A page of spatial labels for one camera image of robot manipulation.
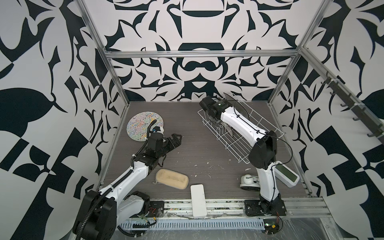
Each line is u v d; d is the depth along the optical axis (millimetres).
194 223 713
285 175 811
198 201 732
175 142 746
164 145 702
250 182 718
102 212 406
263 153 535
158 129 766
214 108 636
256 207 743
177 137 755
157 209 728
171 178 804
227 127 618
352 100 602
